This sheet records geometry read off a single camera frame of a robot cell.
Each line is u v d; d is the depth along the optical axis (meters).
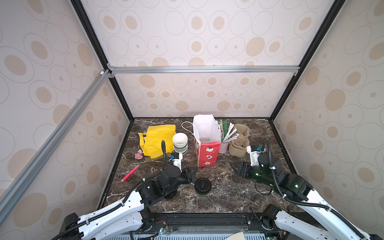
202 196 0.79
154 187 0.55
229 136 0.95
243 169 0.59
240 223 0.75
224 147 0.96
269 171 0.48
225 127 0.95
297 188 0.46
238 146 0.88
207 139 1.05
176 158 0.66
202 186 0.74
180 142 0.86
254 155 0.62
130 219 0.59
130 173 0.90
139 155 0.96
